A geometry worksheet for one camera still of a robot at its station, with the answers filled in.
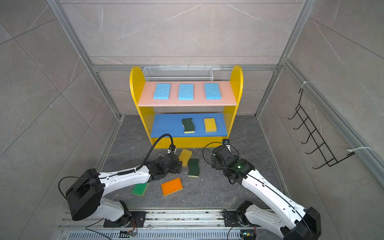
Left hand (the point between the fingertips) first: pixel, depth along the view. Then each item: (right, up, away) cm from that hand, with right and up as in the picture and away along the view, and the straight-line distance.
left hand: (175, 158), depth 87 cm
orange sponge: (-1, -15, -3) cm, 16 cm away
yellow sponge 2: (+5, 0, +7) cm, 9 cm away
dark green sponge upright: (+11, -7, +4) cm, 14 cm away
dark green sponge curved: (+8, +20, +7) cm, 22 cm away
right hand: (+26, +3, -8) cm, 28 cm away
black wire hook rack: (+67, +8, -24) cm, 72 cm away
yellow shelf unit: (+11, +29, +27) cm, 41 cm away
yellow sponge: (+22, +20, +7) cm, 31 cm away
